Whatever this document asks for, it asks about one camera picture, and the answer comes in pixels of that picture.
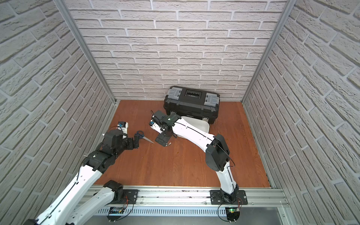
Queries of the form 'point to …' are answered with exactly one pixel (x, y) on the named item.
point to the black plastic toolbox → (188, 102)
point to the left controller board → (116, 210)
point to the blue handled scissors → (140, 134)
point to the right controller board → (233, 213)
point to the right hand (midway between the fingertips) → (168, 134)
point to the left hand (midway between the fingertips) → (133, 133)
